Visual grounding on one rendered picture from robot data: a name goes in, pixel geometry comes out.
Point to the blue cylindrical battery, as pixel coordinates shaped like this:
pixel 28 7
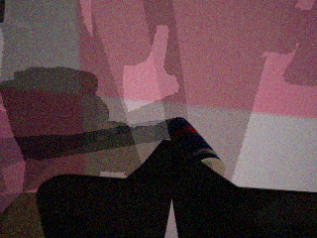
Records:
pixel 185 135

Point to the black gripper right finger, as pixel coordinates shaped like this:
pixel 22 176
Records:
pixel 206 205

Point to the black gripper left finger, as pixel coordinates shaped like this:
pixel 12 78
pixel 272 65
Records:
pixel 139 203

